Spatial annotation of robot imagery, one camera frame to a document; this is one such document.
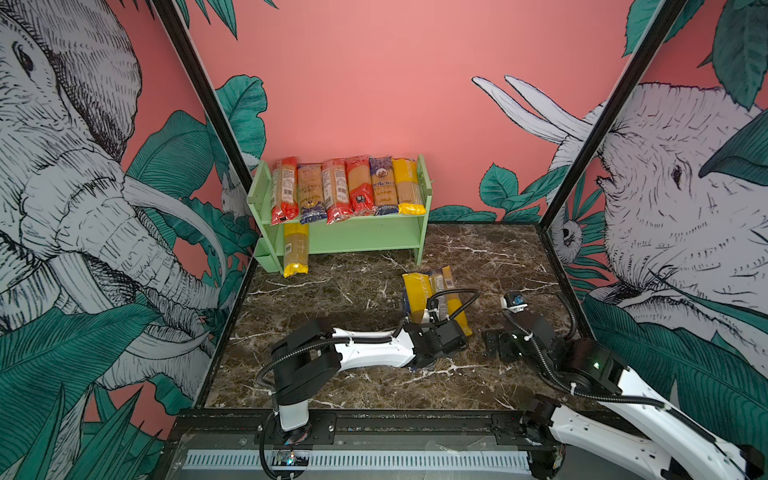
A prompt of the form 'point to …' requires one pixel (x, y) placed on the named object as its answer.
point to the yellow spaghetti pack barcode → (296, 256)
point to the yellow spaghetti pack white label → (454, 303)
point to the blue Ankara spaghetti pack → (384, 185)
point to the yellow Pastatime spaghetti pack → (419, 288)
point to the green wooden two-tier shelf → (394, 234)
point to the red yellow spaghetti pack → (360, 183)
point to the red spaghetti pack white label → (336, 187)
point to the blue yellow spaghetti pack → (312, 205)
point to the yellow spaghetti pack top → (406, 182)
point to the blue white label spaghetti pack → (441, 300)
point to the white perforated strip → (368, 461)
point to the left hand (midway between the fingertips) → (439, 335)
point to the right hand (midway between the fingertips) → (495, 329)
